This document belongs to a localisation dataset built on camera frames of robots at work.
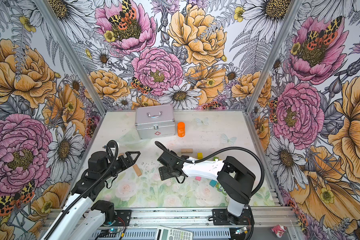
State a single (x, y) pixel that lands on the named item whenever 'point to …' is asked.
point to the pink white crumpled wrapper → (279, 230)
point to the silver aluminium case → (155, 121)
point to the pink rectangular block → (198, 178)
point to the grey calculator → (164, 233)
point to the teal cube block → (212, 183)
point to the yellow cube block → (200, 155)
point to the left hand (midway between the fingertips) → (136, 160)
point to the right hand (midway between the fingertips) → (169, 176)
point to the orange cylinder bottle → (181, 129)
